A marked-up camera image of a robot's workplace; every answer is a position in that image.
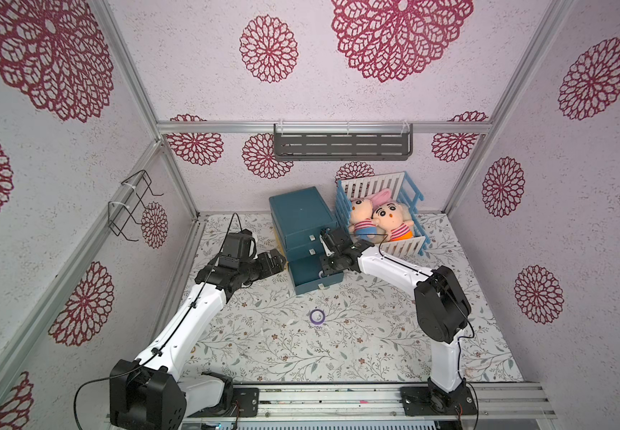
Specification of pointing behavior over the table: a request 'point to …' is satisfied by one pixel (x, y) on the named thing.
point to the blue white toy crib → (400, 187)
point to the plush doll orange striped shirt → (394, 219)
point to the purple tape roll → (317, 316)
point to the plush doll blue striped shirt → (362, 224)
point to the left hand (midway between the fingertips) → (274, 265)
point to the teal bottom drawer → (305, 276)
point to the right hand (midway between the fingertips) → (334, 263)
